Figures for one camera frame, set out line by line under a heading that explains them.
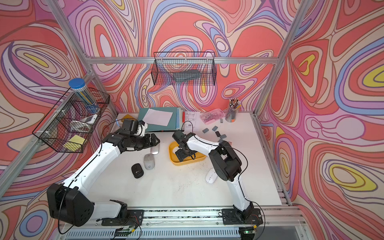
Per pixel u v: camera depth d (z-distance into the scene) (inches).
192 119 45.6
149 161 35.8
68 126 28.9
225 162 21.1
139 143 26.6
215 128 43.7
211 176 33.3
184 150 32.2
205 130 42.9
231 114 43.6
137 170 34.5
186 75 34.8
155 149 39.0
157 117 46.2
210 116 46.4
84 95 29.2
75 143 25.1
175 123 43.8
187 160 34.1
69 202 15.4
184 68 38.8
